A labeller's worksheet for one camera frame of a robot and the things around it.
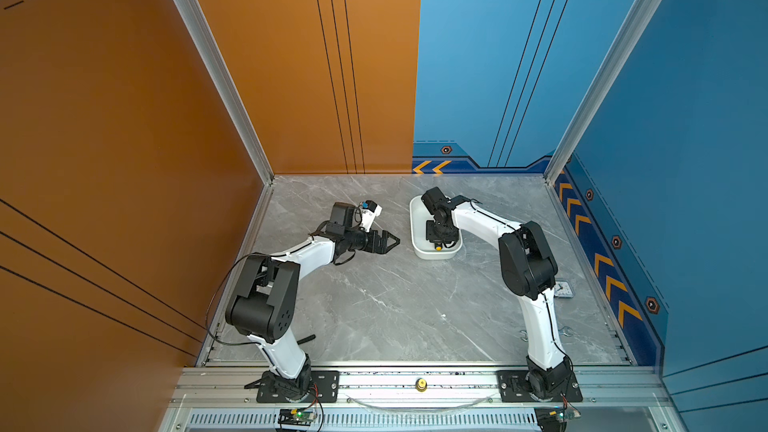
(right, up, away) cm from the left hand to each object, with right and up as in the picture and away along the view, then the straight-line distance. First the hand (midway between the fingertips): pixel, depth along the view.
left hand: (389, 237), depth 91 cm
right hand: (+15, -2, +10) cm, 18 cm away
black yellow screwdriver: (+16, -4, +5) cm, 17 cm away
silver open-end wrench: (+50, -25, -8) cm, 56 cm away
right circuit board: (+39, -40, -22) cm, 60 cm away
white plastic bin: (+11, -4, +4) cm, 12 cm away
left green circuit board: (-22, -40, -20) cm, 50 cm away
